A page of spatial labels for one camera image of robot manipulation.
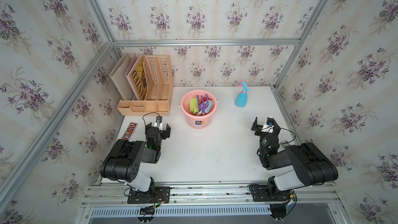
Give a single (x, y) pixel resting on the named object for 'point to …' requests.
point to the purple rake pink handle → (203, 106)
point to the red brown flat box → (129, 131)
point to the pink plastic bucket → (198, 121)
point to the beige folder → (119, 79)
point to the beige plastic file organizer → (159, 68)
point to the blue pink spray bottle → (241, 100)
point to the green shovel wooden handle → (193, 105)
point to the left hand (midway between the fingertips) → (160, 124)
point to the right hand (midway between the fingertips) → (267, 120)
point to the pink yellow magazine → (139, 80)
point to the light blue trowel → (210, 104)
